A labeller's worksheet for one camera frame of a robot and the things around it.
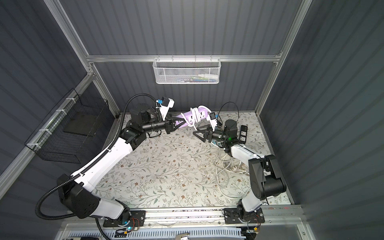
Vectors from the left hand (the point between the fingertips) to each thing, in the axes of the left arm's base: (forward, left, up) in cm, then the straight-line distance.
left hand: (187, 120), depth 65 cm
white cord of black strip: (-3, -21, -37) cm, 43 cm away
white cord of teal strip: (-18, -18, -38) cm, 45 cm away
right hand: (+4, -5, -14) cm, 16 cm away
